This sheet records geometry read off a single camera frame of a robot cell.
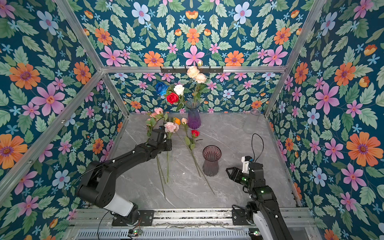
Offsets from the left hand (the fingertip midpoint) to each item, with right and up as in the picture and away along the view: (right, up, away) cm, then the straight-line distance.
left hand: (172, 139), depth 91 cm
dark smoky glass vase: (+23, -7, -11) cm, 27 cm away
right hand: (+33, -17, -10) cm, 39 cm away
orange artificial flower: (0, +12, +19) cm, 23 cm away
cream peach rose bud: (+4, +12, +20) cm, 24 cm away
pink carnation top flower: (-18, +15, +17) cm, 29 cm away
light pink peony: (-1, +7, +2) cm, 8 cm away
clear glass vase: (+52, +8, +13) cm, 54 cm away
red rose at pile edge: (+13, +2, +12) cm, 18 cm away
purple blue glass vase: (+12, +14, +17) cm, 26 cm away
